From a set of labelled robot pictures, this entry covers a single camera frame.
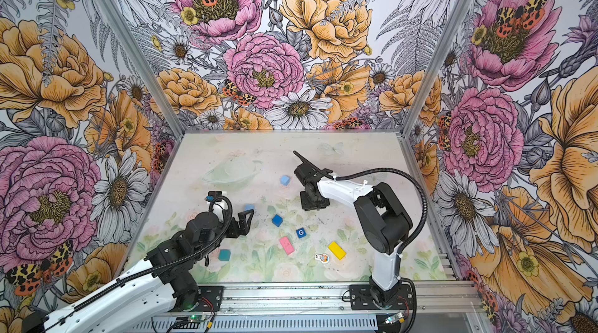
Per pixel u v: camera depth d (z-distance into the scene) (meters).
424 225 0.48
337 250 0.84
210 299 0.74
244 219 0.70
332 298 0.76
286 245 0.85
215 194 0.66
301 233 0.87
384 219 0.49
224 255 0.79
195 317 0.72
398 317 0.72
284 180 1.02
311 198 0.79
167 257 0.55
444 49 0.90
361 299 0.74
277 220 0.90
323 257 0.81
